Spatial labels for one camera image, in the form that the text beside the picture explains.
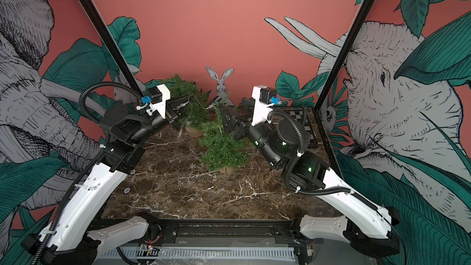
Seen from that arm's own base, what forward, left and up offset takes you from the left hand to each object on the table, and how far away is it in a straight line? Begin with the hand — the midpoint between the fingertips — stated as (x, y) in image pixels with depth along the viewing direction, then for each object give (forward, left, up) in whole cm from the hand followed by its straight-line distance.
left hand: (190, 94), depth 53 cm
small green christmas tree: (-3, -6, -27) cm, 28 cm away
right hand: (-7, -12, +3) cm, 14 cm away
